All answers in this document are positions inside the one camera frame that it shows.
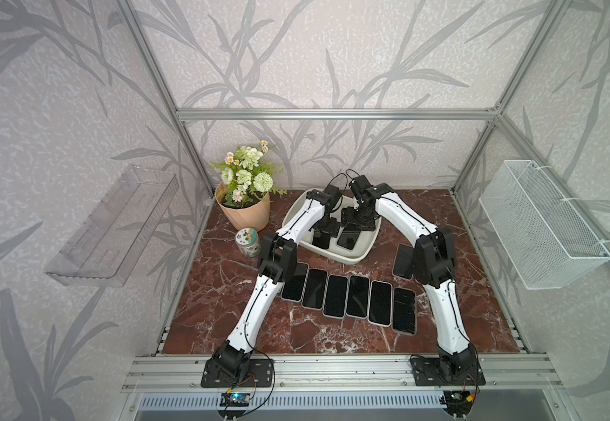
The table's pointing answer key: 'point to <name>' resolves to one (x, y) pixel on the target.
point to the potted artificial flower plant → (244, 194)
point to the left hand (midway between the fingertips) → (324, 230)
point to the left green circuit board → (235, 400)
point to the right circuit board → (458, 402)
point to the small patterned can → (248, 240)
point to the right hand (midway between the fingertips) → (349, 223)
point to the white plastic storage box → (367, 239)
